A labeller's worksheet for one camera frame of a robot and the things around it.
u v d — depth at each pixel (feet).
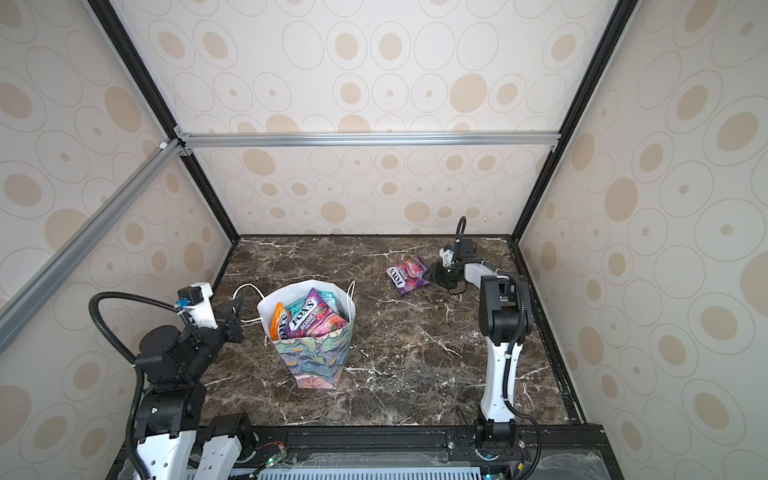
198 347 1.79
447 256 3.27
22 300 1.71
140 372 1.53
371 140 3.00
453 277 3.02
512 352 1.94
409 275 3.41
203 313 1.84
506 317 1.91
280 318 2.46
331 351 2.30
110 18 2.22
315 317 2.39
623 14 2.24
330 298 2.61
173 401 1.56
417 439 2.53
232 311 2.13
